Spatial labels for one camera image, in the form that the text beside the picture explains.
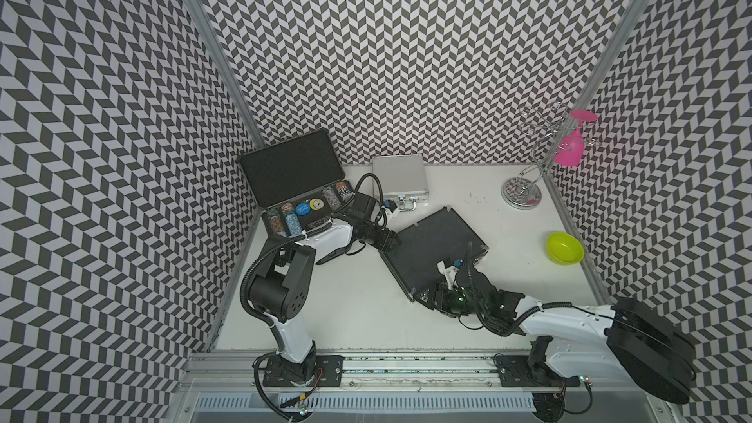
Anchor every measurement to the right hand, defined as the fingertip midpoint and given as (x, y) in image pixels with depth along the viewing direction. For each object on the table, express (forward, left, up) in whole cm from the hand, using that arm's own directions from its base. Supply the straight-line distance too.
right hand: (420, 306), depth 79 cm
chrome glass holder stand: (+42, -40, -3) cm, 58 cm away
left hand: (+20, +8, 0) cm, 21 cm away
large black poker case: (+44, +42, +3) cm, 61 cm away
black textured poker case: (+15, 0, -1) cm, 15 cm away
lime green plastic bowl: (+20, -49, -5) cm, 53 cm away
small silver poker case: (+32, +4, +17) cm, 36 cm away
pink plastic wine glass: (+43, -50, +17) cm, 69 cm away
